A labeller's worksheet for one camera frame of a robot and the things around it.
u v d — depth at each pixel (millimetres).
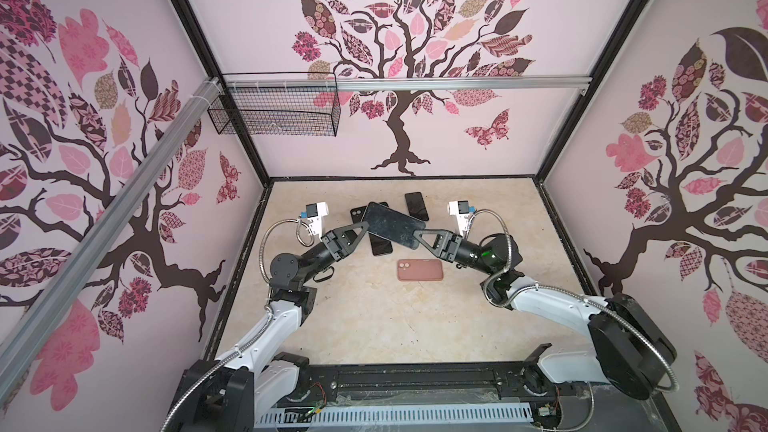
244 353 450
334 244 610
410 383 750
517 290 579
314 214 643
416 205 1097
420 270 934
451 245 628
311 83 918
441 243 643
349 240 633
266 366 488
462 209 665
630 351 420
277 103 948
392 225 661
